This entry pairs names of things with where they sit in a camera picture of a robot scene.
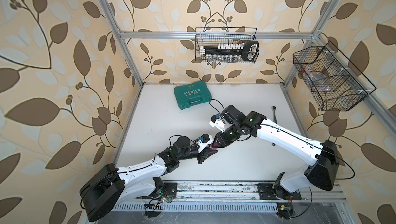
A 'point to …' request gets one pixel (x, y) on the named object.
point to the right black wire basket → (335, 89)
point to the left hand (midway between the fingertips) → (213, 146)
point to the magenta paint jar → (215, 144)
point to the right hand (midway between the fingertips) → (214, 144)
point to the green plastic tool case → (193, 94)
